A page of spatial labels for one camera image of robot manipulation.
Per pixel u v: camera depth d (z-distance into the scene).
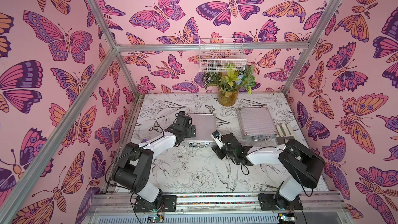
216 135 0.79
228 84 0.94
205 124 1.00
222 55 0.95
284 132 0.97
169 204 0.73
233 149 0.70
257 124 0.96
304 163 0.47
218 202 0.75
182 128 0.71
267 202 0.73
